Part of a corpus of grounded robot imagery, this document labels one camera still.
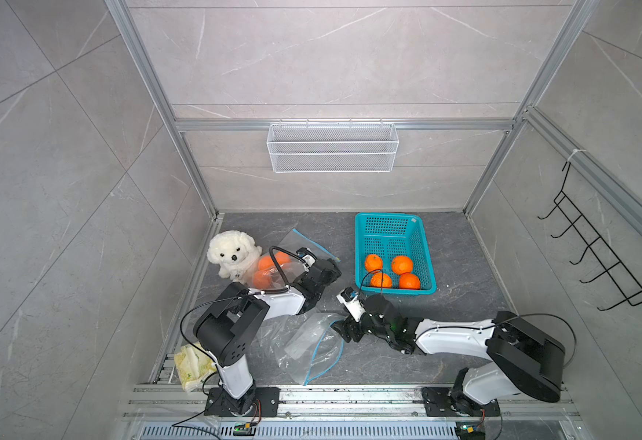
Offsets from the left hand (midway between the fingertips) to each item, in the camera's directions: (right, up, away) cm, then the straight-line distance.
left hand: (332, 262), depth 94 cm
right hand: (+2, -16, -11) cm, 19 cm away
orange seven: (-23, -5, -5) cm, 25 cm away
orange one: (+26, -6, -2) cm, 27 cm away
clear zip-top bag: (-15, +1, -22) cm, 27 cm away
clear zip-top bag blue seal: (-8, -24, -14) cm, 28 cm away
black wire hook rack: (+66, +7, -26) cm, 72 cm away
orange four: (+25, -1, +2) cm, 25 cm away
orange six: (-18, +1, +3) cm, 18 cm away
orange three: (+15, 0, +4) cm, 16 cm away
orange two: (+15, -6, -2) cm, 16 cm away
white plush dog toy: (-31, +4, -8) cm, 32 cm away
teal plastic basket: (+22, +2, +4) cm, 23 cm away
